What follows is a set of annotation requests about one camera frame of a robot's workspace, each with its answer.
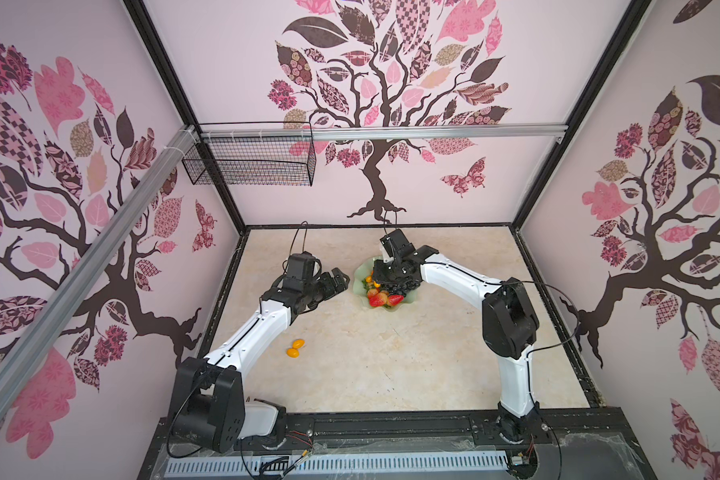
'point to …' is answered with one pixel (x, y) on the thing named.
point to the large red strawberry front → (395, 299)
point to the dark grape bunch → (401, 287)
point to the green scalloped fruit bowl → (365, 267)
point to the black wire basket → (261, 153)
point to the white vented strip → (253, 467)
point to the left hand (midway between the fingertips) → (340, 288)
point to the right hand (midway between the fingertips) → (374, 271)
